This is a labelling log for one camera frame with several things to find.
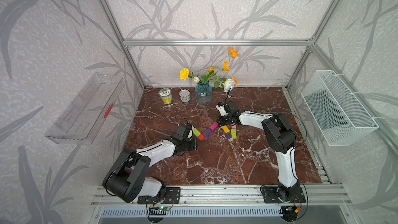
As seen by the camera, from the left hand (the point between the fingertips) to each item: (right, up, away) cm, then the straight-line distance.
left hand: (198, 144), depth 89 cm
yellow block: (+17, +8, +7) cm, 20 cm away
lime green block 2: (+22, +5, +5) cm, 23 cm away
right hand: (+12, +13, +12) cm, 21 cm away
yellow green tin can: (-23, +29, +16) cm, 40 cm away
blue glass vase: (+3, +30, +13) cm, 33 cm away
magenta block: (+9, +9, +9) cm, 16 cm away
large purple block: (+5, +6, +6) cm, 9 cm away
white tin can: (-11, +29, +19) cm, 37 cm away
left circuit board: (-14, -24, -19) cm, 34 cm away
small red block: (+2, +3, +4) cm, 5 cm away
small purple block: (+18, +4, +4) cm, 19 cm away
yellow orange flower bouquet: (+17, +35, -3) cm, 39 cm away
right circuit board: (+45, -27, -17) cm, 55 cm away
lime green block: (-1, +6, +5) cm, 8 cm away
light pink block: (+22, +9, +6) cm, 25 cm away
